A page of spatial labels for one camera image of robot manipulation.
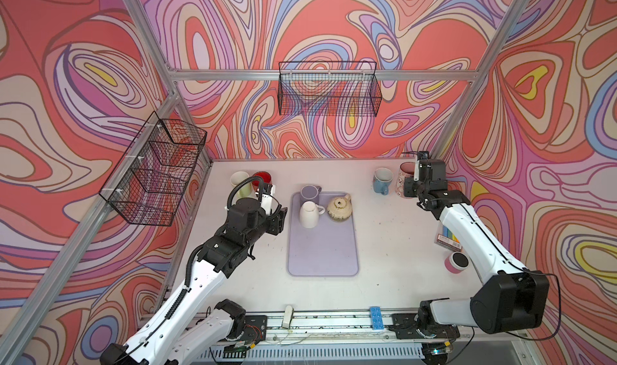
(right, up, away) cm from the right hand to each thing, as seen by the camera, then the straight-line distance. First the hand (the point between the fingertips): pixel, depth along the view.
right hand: (416, 185), depth 83 cm
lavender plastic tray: (-30, -25, +7) cm, 40 cm away
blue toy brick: (-17, -42, -10) cm, 46 cm away
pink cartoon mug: (-3, +5, +2) cm, 6 cm away
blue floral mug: (-7, +2, +16) cm, 18 cm away
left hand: (-47, -6, -10) cm, 48 cm away
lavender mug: (-37, -3, +16) cm, 41 cm away
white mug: (-38, -11, +7) cm, 40 cm away
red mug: (-58, +3, +22) cm, 62 cm away
